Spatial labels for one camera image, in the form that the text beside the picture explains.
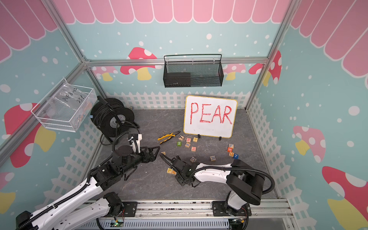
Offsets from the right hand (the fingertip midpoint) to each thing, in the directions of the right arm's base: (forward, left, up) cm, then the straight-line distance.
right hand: (181, 176), depth 86 cm
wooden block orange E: (+2, +5, +2) cm, 5 cm away
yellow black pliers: (+29, +9, +2) cm, 30 cm away
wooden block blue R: (+11, -20, +1) cm, 23 cm away
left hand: (+7, +13, +20) cm, 25 cm away
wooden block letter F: (+20, -34, +1) cm, 39 cm away
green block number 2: (+22, +2, +1) cm, 22 cm away
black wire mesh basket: (+60, -16, +32) cm, 70 cm away
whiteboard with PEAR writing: (+35, -19, +14) cm, 43 cm away
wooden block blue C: (+10, -7, +1) cm, 12 cm away
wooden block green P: (+3, +7, +1) cm, 8 cm away
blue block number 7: (+12, -35, +1) cm, 37 cm away
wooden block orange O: (+14, -33, 0) cm, 36 cm away
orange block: (+17, -32, +1) cm, 36 cm away
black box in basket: (+50, +2, +34) cm, 61 cm away
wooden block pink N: (+25, -4, +2) cm, 25 cm away
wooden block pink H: (+18, -8, +1) cm, 20 cm away
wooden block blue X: (+21, -4, +1) cm, 21 cm away
